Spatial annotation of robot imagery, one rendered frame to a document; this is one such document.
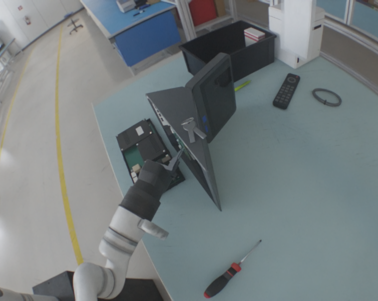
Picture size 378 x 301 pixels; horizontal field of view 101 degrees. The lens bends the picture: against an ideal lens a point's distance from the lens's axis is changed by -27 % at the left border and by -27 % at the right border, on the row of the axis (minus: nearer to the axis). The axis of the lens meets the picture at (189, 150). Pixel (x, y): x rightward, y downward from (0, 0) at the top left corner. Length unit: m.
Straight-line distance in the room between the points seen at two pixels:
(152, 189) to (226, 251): 0.21
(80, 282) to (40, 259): 1.94
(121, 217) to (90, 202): 1.64
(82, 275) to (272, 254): 0.39
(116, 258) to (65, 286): 0.49
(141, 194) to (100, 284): 0.20
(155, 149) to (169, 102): 0.21
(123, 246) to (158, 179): 0.15
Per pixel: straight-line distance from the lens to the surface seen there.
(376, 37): 1.57
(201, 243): 0.50
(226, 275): 0.46
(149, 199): 0.43
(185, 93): 0.44
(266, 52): 0.81
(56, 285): 0.93
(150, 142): 0.63
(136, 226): 0.42
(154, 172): 0.43
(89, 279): 0.43
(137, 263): 1.66
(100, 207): 1.96
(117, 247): 0.43
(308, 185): 0.55
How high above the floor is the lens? 1.48
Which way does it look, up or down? 54 degrees down
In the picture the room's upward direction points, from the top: 23 degrees counter-clockwise
